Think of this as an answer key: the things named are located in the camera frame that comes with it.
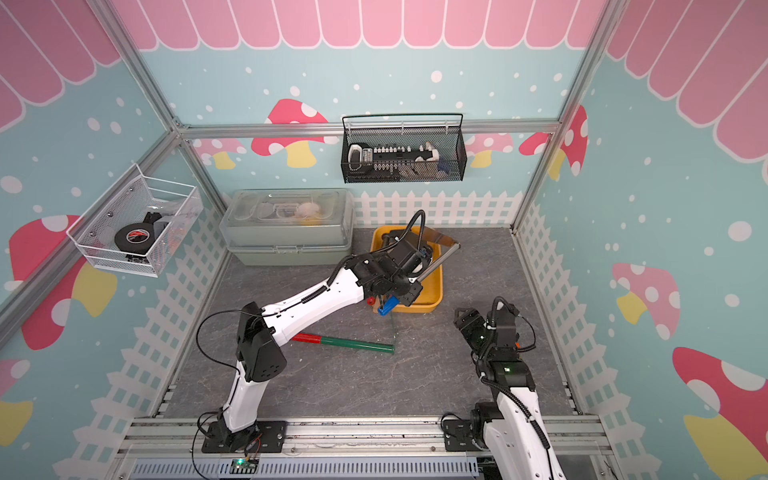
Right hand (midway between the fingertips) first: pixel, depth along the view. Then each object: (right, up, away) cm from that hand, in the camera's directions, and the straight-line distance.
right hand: (460, 314), depth 82 cm
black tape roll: (-80, +21, -11) cm, 83 cm away
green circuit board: (-55, -36, -9) cm, 66 cm away
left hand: (-14, +7, 0) cm, 15 cm away
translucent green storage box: (-53, +26, +16) cm, 61 cm away
